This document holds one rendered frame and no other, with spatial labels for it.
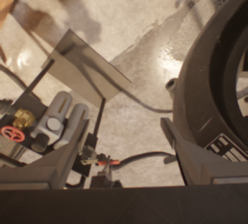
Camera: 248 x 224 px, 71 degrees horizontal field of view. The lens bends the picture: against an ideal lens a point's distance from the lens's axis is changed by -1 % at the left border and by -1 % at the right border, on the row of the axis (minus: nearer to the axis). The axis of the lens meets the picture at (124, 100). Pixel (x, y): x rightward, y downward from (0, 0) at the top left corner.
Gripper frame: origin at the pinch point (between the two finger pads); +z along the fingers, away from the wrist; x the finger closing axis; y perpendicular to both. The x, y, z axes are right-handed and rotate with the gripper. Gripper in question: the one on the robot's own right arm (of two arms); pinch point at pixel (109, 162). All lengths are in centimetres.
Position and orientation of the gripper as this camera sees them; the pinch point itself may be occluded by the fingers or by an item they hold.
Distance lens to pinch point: 68.6
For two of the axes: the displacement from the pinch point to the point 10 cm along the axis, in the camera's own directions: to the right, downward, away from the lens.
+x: -3.0, -7.4, -6.0
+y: 9.5, -1.7, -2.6
